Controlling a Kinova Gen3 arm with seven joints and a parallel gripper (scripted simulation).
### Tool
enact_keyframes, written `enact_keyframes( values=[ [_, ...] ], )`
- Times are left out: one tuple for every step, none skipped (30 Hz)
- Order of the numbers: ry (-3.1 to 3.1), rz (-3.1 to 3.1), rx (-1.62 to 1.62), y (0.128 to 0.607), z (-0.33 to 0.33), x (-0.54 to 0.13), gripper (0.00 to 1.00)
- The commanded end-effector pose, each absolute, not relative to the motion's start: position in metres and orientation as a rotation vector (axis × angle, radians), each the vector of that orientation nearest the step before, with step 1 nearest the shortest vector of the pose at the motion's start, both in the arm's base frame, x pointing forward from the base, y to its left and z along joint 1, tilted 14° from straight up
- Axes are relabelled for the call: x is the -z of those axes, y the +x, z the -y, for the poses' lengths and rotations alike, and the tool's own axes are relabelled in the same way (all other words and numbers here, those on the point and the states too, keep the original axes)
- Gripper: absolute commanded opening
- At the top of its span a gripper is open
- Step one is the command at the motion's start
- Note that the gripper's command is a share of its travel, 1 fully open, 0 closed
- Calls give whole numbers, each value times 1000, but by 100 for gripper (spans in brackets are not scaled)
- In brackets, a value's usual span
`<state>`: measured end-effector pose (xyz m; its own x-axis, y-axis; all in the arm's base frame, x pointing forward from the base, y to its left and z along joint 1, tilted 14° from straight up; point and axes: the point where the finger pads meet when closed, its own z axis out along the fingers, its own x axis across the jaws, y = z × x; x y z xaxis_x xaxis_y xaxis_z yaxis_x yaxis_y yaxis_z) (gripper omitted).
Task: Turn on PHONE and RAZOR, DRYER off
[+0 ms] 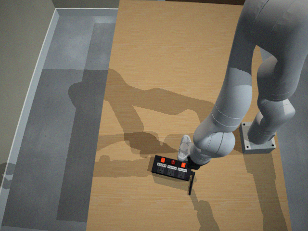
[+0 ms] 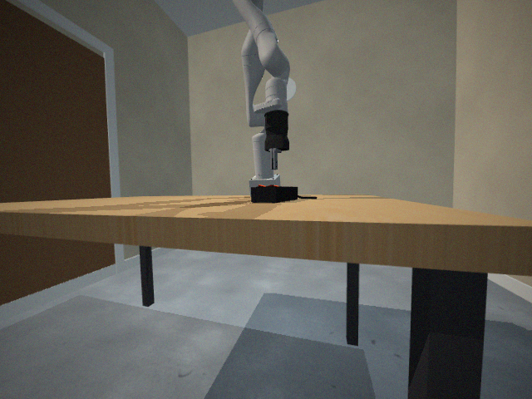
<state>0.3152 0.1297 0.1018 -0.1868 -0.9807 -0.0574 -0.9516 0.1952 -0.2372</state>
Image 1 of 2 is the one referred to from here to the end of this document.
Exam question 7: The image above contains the black power strip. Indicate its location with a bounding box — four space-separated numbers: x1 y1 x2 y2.
152 155 195 195

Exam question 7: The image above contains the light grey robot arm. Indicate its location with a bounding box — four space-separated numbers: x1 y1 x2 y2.
192 0 308 161

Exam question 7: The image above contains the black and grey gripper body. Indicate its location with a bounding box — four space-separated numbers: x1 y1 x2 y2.
177 135 211 170

